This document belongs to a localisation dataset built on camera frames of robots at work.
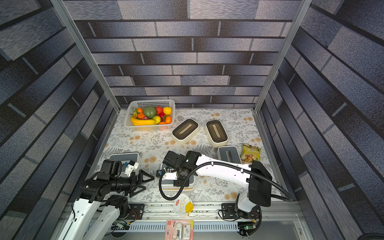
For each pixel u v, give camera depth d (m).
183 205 0.68
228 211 0.73
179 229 0.67
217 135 0.97
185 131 1.00
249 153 0.90
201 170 0.48
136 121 1.00
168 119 1.06
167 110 1.10
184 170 0.51
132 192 0.67
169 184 0.65
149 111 1.04
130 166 0.68
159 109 1.11
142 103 1.14
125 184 0.61
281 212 0.74
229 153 0.91
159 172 0.62
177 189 0.49
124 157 0.88
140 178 0.62
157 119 1.02
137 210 0.74
